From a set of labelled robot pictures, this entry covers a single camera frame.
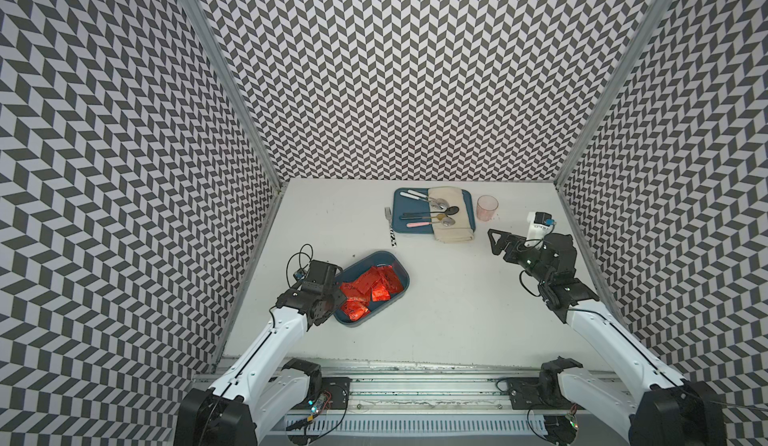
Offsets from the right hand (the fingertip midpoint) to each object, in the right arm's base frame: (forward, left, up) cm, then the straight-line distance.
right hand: (498, 238), depth 82 cm
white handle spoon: (+27, +14, -17) cm, 34 cm away
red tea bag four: (-9, +33, -16) cm, 38 cm away
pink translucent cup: (+22, -4, -13) cm, 26 cm away
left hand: (-12, +46, -13) cm, 49 cm away
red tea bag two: (-2, +31, -17) cm, 36 cm away
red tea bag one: (-6, +37, -13) cm, 40 cm away
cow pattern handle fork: (+24, +32, -18) cm, 44 cm away
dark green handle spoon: (+22, +9, -14) cm, 27 cm away
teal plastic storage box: (-3, +40, -11) cm, 42 cm away
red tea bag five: (-9, +42, -13) cm, 45 cm away
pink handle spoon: (+19, +10, -17) cm, 27 cm away
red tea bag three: (-14, +40, -15) cm, 45 cm away
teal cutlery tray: (+23, +23, -16) cm, 36 cm away
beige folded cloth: (+15, +6, -17) cm, 24 cm away
